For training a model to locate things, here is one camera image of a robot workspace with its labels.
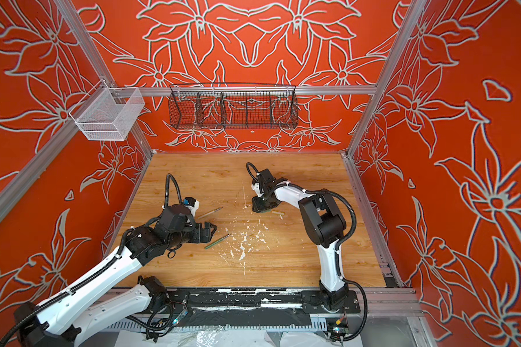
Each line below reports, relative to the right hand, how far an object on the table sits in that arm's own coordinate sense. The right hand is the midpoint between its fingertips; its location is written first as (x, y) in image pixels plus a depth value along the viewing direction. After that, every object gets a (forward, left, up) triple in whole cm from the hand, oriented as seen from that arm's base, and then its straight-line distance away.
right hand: (257, 204), depth 97 cm
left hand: (-17, +17, +13) cm, 28 cm away
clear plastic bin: (+24, +65, +33) cm, 77 cm away
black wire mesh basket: (+36, +12, +28) cm, 47 cm away
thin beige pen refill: (-4, -10, -1) cm, 11 cm away
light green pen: (-7, -4, +5) cm, 9 cm away
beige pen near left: (-4, +21, 0) cm, 22 cm away
